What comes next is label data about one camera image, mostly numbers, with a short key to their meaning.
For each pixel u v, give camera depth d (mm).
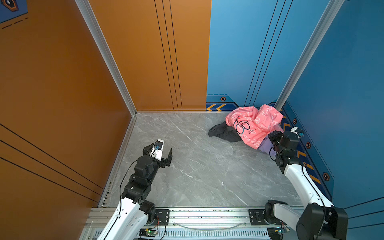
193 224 730
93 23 740
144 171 535
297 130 704
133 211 501
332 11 706
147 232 703
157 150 620
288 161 573
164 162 669
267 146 843
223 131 1021
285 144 608
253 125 942
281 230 698
